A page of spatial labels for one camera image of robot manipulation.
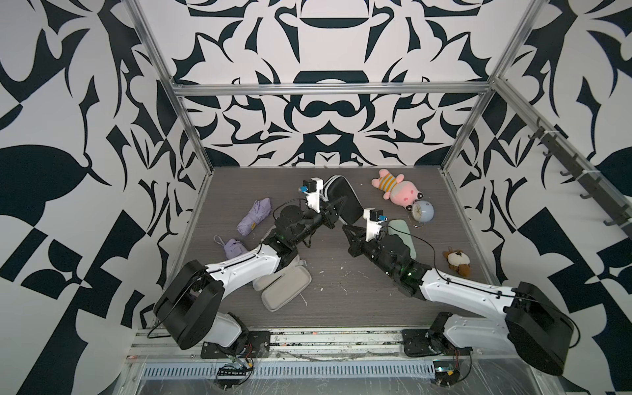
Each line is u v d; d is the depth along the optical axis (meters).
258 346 0.73
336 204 0.69
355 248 0.69
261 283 0.85
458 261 0.89
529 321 0.42
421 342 0.74
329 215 0.66
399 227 0.97
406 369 0.71
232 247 0.91
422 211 0.97
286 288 0.83
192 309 0.42
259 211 0.99
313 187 0.66
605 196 0.55
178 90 0.92
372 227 0.69
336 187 0.69
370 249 0.69
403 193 1.03
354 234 0.73
